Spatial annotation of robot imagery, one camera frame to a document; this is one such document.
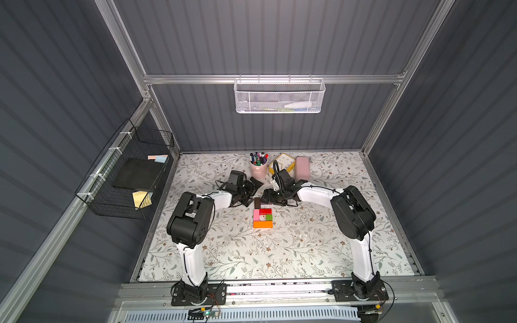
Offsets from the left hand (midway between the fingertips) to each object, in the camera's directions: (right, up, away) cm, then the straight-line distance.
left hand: (262, 190), depth 97 cm
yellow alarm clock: (+12, +14, +16) cm, 24 cm away
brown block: (-3, -6, +2) cm, 7 cm away
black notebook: (-46, +8, -24) cm, 52 cm away
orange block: (0, -15, -5) cm, 16 cm away
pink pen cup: (-2, +9, +6) cm, 11 cm away
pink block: (-3, -11, -2) cm, 12 cm away
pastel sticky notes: (-43, +15, -14) cm, 48 cm away
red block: (+1, -10, -2) cm, 10 cm away
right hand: (+1, -6, -1) cm, 6 cm away
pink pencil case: (+22, +11, +15) cm, 29 cm away
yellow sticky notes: (-37, +1, -36) cm, 51 cm away
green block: (+3, -13, -3) cm, 13 cm away
